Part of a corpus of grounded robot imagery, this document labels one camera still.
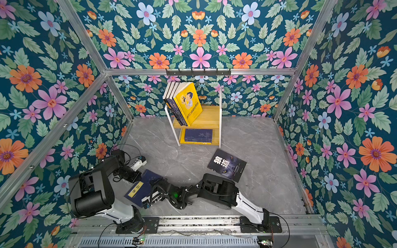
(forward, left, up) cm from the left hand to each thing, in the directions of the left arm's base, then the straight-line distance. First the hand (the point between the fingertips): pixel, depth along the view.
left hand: (141, 179), depth 90 cm
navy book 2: (-6, -2, +2) cm, 6 cm away
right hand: (-1, -11, +5) cm, 12 cm away
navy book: (+23, -35, +9) cm, 43 cm away
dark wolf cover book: (+4, -52, +2) cm, 52 cm away
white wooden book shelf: (+26, -44, +20) cm, 55 cm away
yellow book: (+27, -32, +35) cm, 54 cm away
